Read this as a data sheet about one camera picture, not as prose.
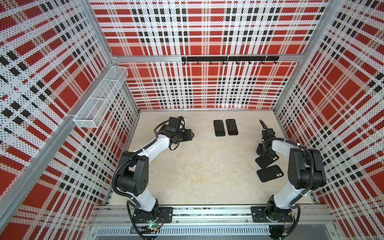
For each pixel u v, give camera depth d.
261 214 0.73
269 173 0.90
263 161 0.93
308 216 0.75
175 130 0.72
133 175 0.46
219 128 1.14
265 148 0.77
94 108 0.72
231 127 1.13
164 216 0.73
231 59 0.90
